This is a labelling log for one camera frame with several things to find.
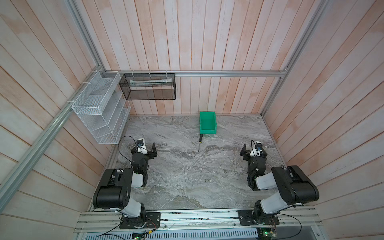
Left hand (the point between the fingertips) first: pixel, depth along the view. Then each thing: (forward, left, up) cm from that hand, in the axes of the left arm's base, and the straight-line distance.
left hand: (148, 145), depth 91 cm
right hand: (-1, -65, +2) cm, 65 cm away
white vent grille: (-45, -18, -9) cm, 49 cm away
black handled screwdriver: (+12, -34, -8) cm, 37 cm away
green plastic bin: (+28, -41, -10) cm, 50 cm away
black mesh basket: (+40, +3, +15) cm, 43 cm away
